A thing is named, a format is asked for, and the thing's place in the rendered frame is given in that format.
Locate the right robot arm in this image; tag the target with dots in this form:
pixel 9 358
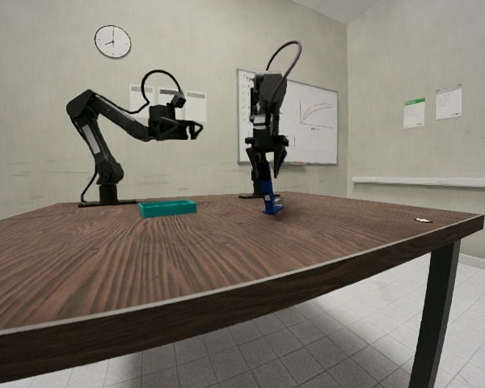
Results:
pixel 108 169

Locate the teal shallow tray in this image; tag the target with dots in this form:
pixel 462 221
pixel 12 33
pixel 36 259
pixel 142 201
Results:
pixel 173 207

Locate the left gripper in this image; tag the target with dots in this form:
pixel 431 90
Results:
pixel 267 145

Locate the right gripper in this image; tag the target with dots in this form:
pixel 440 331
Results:
pixel 167 126

